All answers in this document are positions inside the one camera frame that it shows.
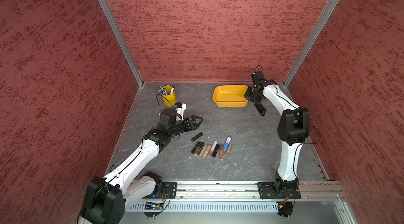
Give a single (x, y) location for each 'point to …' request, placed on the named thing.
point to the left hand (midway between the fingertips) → (196, 124)
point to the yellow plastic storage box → (230, 95)
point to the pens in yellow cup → (163, 91)
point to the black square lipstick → (195, 148)
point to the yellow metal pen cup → (169, 100)
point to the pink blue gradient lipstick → (227, 142)
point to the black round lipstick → (215, 150)
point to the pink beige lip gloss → (212, 148)
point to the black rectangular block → (260, 108)
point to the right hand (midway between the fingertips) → (246, 99)
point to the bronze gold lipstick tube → (229, 149)
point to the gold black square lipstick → (199, 148)
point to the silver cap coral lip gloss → (221, 152)
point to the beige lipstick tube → (206, 151)
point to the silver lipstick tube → (203, 149)
